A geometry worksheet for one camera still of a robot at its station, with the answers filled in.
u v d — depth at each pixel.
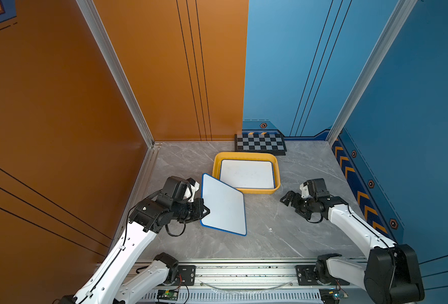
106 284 0.38
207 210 0.68
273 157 1.05
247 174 1.02
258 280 0.73
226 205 0.84
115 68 0.85
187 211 0.57
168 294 0.72
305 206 0.72
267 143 1.16
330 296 0.70
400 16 0.71
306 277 0.72
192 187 0.65
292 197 0.78
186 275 0.74
